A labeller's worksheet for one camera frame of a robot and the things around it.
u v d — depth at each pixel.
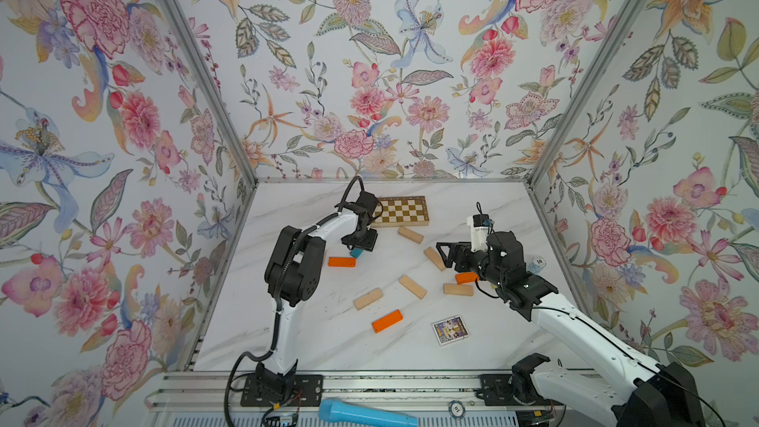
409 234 1.04
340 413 0.68
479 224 0.70
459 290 0.93
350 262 0.98
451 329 0.82
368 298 0.90
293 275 0.55
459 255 0.71
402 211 1.08
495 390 0.73
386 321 0.86
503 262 0.61
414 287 0.93
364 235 0.86
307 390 0.74
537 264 0.91
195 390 0.77
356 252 0.99
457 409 0.72
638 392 0.40
